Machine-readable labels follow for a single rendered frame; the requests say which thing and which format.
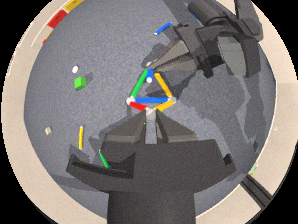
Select small green block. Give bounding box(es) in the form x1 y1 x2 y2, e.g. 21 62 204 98
75 77 86 89

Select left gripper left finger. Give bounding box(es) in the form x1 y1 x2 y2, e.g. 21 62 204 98
103 108 147 144

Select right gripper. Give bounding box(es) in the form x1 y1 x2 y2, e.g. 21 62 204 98
147 21 214 78

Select blue rod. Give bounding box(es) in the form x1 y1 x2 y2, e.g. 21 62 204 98
146 68 153 83
154 22 172 35
133 97 170 103

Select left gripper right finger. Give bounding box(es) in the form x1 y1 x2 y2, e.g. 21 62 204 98
155 108 199 144

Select red rod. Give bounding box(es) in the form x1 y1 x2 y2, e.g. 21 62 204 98
130 102 150 111

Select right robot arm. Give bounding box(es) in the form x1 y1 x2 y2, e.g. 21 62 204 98
187 0 264 78

